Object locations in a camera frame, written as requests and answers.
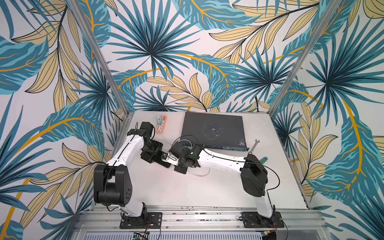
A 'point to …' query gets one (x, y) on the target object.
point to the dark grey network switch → (214, 131)
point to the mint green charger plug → (159, 121)
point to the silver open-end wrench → (256, 142)
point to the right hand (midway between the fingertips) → (169, 175)
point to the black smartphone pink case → (157, 158)
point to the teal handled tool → (263, 160)
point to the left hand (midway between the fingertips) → (159, 154)
